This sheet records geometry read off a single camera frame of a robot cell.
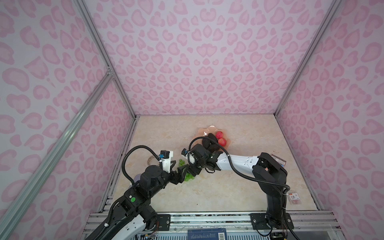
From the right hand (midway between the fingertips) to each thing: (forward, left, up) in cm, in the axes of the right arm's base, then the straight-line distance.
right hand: (191, 164), depth 88 cm
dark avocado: (+21, -13, -1) cm, 25 cm away
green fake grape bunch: (-7, +1, -1) cm, 7 cm away
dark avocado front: (+16, -9, -2) cm, 19 cm away
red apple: (+22, -18, 0) cm, 28 cm away
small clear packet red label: (-16, -54, -4) cm, 57 cm away
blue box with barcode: (-33, -15, -4) cm, 36 cm away
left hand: (-7, +3, +17) cm, 19 cm away
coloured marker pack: (+5, -56, -5) cm, 56 cm away
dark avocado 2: (+12, -13, 0) cm, 18 cm away
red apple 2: (+16, -19, 0) cm, 25 cm away
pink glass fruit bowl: (+25, -8, -2) cm, 26 cm away
